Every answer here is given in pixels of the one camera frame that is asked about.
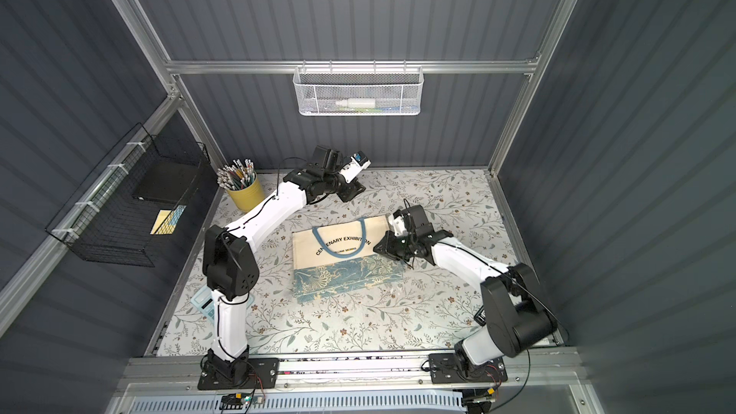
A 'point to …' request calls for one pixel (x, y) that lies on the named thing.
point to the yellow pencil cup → (249, 197)
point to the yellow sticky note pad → (167, 220)
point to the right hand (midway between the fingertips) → (374, 251)
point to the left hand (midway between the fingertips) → (362, 182)
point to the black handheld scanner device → (480, 316)
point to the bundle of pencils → (238, 175)
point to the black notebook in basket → (165, 180)
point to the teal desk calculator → (205, 300)
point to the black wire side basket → (124, 215)
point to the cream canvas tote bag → (339, 259)
